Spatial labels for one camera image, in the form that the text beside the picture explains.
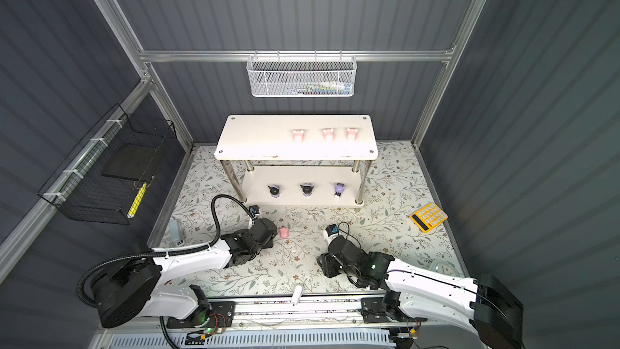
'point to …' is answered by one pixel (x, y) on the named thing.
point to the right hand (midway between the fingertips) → (323, 261)
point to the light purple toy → (339, 187)
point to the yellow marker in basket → (137, 201)
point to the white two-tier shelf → (298, 160)
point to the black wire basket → (103, 179)
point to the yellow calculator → (429, 217)
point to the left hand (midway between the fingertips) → (268, 232)
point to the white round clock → (444, 267)
